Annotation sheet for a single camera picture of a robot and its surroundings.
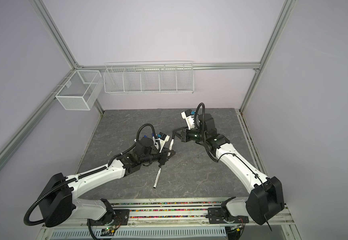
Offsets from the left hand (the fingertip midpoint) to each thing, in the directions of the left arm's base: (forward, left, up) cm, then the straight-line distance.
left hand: (174, 154), depth 77 cm
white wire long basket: (+50, +12, +13) cm, 53 cm away
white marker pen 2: (-8, +11, -17) cm, 21 cm away
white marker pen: (+2, +1, +4) cm, 5 cm away
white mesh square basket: (+44, +58, +9) cm, 74 cm away
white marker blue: (+1, +9, +13) cm, 16 cm away
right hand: (+7, 0, +9) cm, 11 cm away
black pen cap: (+2, +9, -17) cm, 20 cm away
